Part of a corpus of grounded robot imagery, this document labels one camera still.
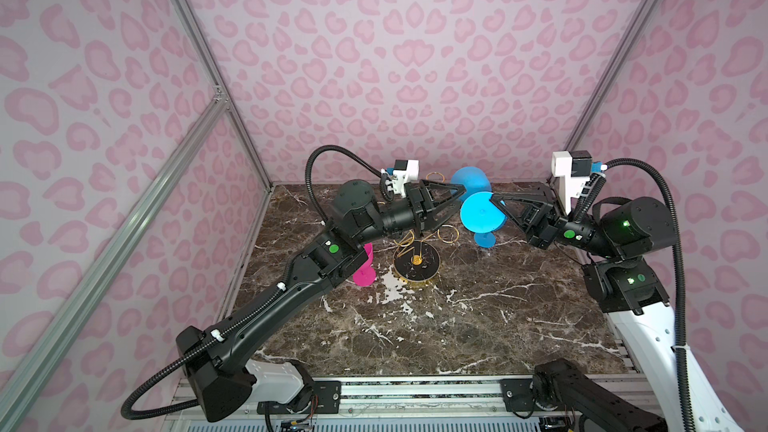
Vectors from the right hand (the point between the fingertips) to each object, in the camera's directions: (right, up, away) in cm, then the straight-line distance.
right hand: (496, 205), depth 48 cm
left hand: (-4, +2, +2) cm, 5 cm away
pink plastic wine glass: (-26, -22, +46) cm, 57 cm away
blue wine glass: (+15, -11, +55) cm, 58 cm away
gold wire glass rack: (-9, -17, +48) cm, 51 cm away
